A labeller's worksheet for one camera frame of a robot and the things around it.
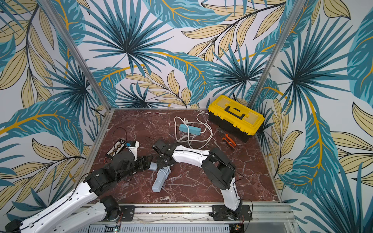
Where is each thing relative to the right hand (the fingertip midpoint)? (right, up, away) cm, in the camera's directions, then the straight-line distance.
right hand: (162, 162), depth 88 cm
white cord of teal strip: (+27, +24, +18) cm, 41 cm away
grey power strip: (0, -7, -11) cm, 13 cm away
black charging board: (-32, +7, +7) cm, 33 cm away
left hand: (-5, +5, -13) cm, 15 cm away
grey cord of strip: (+4, -3, -6) cm, 7 cm away
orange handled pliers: (+45, +11, +12) cm, 48 cm away
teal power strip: (+19, +19, +15) cm, 30 cm away
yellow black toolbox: (+48, +26, +4) cm, 55 cm away
